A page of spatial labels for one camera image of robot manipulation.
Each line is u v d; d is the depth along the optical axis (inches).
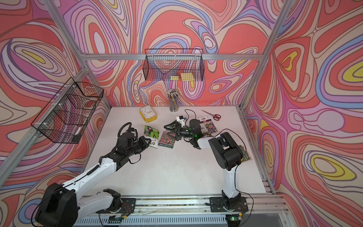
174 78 32.8
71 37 31.3
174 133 34.3
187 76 35.8
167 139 39.0
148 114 43.8
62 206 15.5
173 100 42.2
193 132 30.2
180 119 34.0
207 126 42.4
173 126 31.3
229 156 21.0
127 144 25.2
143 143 28.9
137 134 28.9
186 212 28.5
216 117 43.9
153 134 34.6
